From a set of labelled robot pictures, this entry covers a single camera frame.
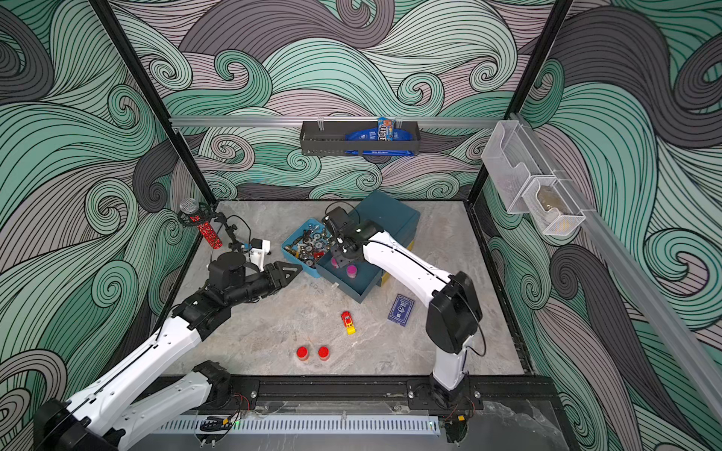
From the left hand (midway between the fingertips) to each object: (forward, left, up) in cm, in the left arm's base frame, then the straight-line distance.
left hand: (299, 267), depth 72 cm
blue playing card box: (-2, -30, -22) cm, 37 cm away
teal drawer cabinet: (+5, -16, -16) cm, 23 cm away
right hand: (+11, -14, -7) cm, 19 cm away
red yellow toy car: (-6, -13, -22) cm, 26 cm away
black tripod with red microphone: (+18, +35, +1) cm, 40 cm away
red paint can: (-16, 0, -21) cm, 26 cm away
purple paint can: (+10, -8, -14) cm, 19 cm away
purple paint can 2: (+6, -14, -12) cm, 19 cm away
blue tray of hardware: (+23, +4, -23) cm, 33 cm away
